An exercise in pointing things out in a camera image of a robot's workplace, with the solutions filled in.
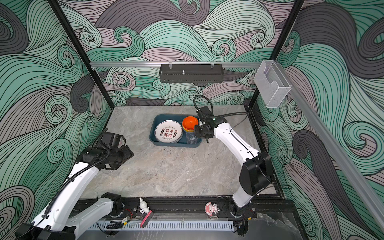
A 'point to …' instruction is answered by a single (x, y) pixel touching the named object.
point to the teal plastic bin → (155, 118)
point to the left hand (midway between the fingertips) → (131, 154)
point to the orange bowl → (189, 122)
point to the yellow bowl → (190, 131)
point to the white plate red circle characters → (168, 131)
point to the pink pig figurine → (211, 208)
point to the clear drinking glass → (191, 138)
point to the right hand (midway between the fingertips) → (198, 134)
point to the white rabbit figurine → (143, 206)
